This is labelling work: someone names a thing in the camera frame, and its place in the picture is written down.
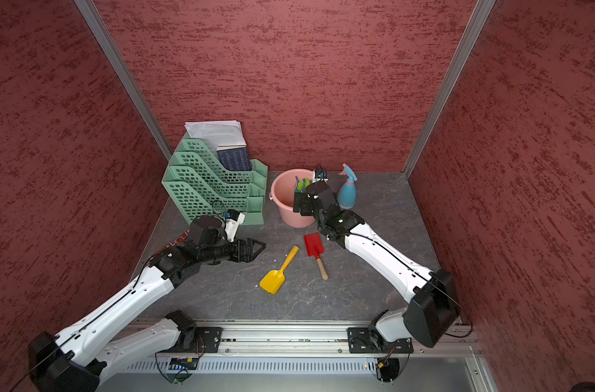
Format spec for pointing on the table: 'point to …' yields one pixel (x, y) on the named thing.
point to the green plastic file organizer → (198, 186)
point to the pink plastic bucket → (281, 193)
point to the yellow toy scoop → (275, 279)
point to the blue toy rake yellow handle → (297, 180)
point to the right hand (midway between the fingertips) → (308, 199)
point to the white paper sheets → (217, 133)
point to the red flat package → (179, 239)
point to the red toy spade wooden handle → (315, 247)
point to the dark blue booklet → (234, 158)
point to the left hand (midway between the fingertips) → (253, 249)
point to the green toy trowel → (302, 184)
